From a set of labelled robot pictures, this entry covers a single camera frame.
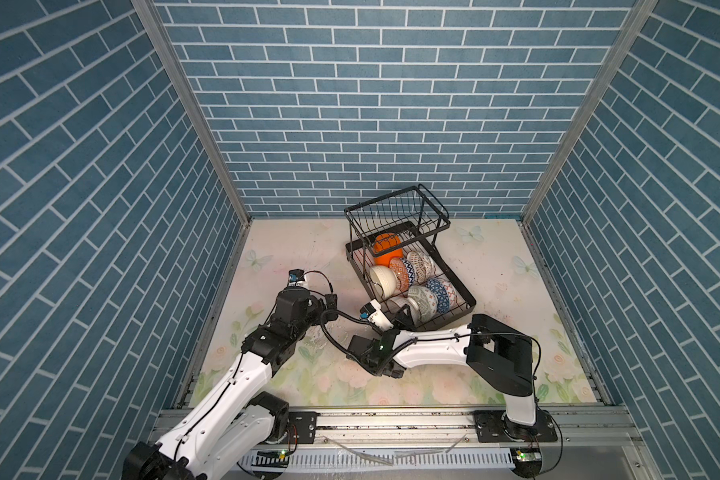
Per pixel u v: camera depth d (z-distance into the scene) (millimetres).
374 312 759
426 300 849
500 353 516
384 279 905
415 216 963
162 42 742
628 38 753
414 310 858
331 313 724
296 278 694
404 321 741
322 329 655
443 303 941
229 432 548
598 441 746
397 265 1000
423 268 937
